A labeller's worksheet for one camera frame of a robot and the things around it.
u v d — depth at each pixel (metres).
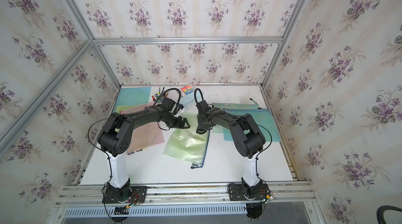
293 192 0.75
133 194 0.73
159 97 1.00
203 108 0.78
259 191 0.68
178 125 0.84
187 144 0.90
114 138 0.52
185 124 0.87
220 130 0.96
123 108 1.06
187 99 1.09
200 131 0.94
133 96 1.15
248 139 0.51
